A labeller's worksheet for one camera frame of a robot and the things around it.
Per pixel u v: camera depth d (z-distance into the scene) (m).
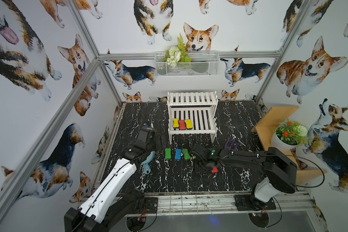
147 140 0.58
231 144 0.96
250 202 0.67
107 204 0.41
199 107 0.98
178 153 0.92
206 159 0.64
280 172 0.44
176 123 0.90
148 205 0.73
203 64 0.93
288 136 0.75
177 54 0.79
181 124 0.89
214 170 0.84
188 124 0.90
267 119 0.87
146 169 0.84
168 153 0.91
